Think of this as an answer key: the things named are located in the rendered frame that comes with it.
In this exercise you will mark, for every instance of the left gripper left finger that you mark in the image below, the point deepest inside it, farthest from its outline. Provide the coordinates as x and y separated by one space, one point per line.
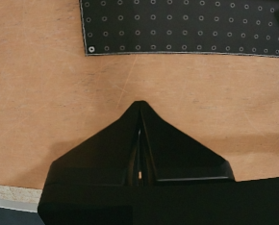
105 157

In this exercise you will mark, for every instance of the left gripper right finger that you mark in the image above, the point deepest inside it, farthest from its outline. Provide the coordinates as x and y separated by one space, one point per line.
174 158

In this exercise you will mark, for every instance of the black perforated breadboard plate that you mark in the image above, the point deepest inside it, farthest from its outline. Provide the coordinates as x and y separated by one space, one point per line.
206 27

